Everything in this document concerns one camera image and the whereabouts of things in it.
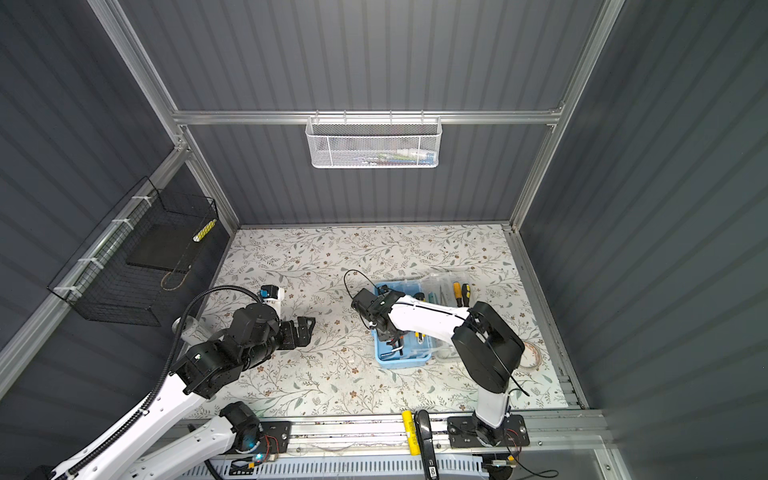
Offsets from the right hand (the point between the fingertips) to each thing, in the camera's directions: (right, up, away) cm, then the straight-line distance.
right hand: (398, 328), depth 89 cm
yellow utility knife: (+6, 0, -6) cm, 9 cm away
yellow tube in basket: (-54, +29, -6) cm, 62 cm away
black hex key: (0, -4, -3) cm, 5 cm away
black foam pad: (-61, +25, -12) cm, 66 cm away
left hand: (-25, +6, -15) cm, 30 cm away
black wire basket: (-66, +17, -25) cm, 73 cm away
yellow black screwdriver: (+20, +11, -3) cm, 23 cm away
